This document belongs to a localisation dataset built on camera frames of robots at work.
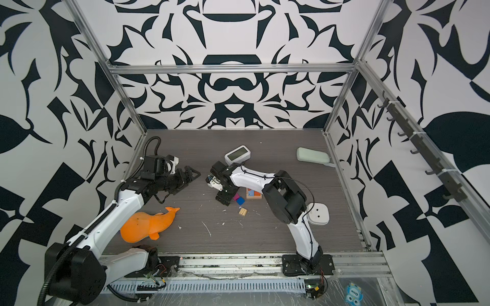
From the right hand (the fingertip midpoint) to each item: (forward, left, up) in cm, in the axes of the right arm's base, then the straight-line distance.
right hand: (227, 194), depth 92 cm
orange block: (-14, -13, +30) cm, 36 cm away
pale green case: (+23, -47, -1) cm, 52 cm away
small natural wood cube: (-8, -8, 0) cm, 11 cm away
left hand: (+1, +12, +16) cm, 20 cm away
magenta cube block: (-2, -5, +2) cm, 5 cm away
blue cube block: (-3, -7, -1) cm, 7 cm away
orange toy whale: (-15, +33, +5) cm, 37 cm away
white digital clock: (+20, -5, +4) cm, 21 cm away
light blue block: (0, -12, +1) cm, 12 cm away
